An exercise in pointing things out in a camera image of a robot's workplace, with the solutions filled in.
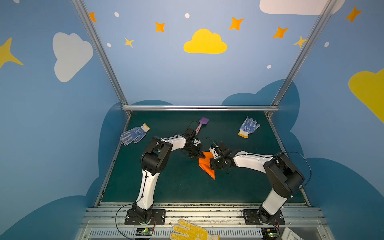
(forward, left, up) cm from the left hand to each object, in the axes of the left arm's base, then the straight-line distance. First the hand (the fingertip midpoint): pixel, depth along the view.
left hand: (206, 156), depth 95 cm
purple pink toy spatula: (+31, +2, 0) cm, 31 cm away
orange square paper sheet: (-4, +1, -1) cm, 4 cm away
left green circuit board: (-40, +32, -3) cm, 51 cm away
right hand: (-5, -2, -1) cm, 5 cm away
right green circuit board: (-40, -29, -2) cm, 50 cm away
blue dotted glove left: (+18, +56, -2) cm, 59 cm away
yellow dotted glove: (-39, +12, -1) cm, 41 cm away
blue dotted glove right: (+26, -33, 0) cm, 43 cm away
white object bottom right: (-40, -37, 0) cm, 55 cm away
